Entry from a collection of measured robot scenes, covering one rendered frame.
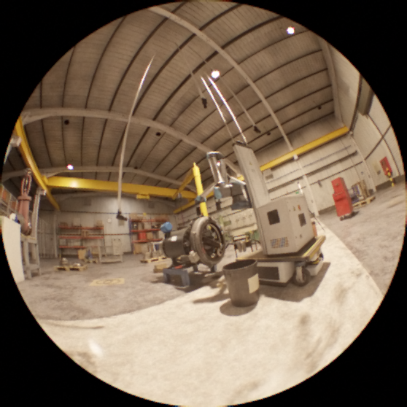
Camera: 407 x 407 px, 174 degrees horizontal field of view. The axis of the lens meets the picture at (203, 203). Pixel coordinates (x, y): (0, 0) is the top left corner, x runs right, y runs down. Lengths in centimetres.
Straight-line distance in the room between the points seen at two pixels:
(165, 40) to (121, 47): 196
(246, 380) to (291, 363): 20
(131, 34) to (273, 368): 830
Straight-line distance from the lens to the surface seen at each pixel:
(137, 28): 753
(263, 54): 924
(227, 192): 156
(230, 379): 75
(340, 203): 467
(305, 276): 130
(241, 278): 109
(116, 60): 790
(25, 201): 453
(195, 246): 174
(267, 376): 74
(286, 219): 121
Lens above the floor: 66
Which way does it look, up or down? 15 degrees up
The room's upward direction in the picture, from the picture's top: 11 degrees counter-clockwise
